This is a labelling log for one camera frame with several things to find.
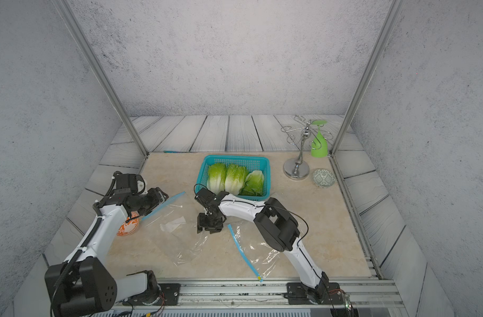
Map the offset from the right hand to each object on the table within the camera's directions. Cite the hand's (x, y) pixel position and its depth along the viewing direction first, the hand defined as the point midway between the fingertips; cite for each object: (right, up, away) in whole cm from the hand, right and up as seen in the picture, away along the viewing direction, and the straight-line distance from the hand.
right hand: (201, 233), depth 85 cm
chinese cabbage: (+4, +23, +13) cm, 27 cm away
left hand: (-15, +16, -1) cm, 21 cm away
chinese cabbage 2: (+14, +23, +13) cm, 30 cm away
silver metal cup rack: (+46, +27, +26) cm, 60 cm away
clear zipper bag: (-14, +1, +5) cm, 15 cm away
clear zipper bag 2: (+25, -8, -3) cm, 27 cm away
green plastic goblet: (+51, +38, +1) cm, 64 cm away
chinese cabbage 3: (+23, +20, +9) cm, 32 cm away
